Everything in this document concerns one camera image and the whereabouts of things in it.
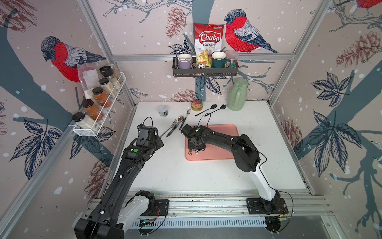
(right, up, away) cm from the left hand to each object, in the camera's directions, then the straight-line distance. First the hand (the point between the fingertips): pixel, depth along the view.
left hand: (161, 137), depth 78 cm
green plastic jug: (+47, +26, +22) cm, 58 cm away
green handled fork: (+13, +14, +36) cm, 41 cm away
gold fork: (+15, -12, +14) cm, 24 cm away
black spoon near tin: (+33, +18, +40) cm, 55 cm away
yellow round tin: (+20, +19, +37) cm, 46 cm away
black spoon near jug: (+41, +18, +40) cm, 60 cm away
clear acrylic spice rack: (-27, +36, +9) cm, 46 cm away
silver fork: (+1, +4, +29) cm, 29 cm away
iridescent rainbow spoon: (+7, +8, +32) cm, 33 cm away
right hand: (+18, -9, +17) cm, 26 cm away
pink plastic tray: (+29, -10, +7) cm, 31 cm away
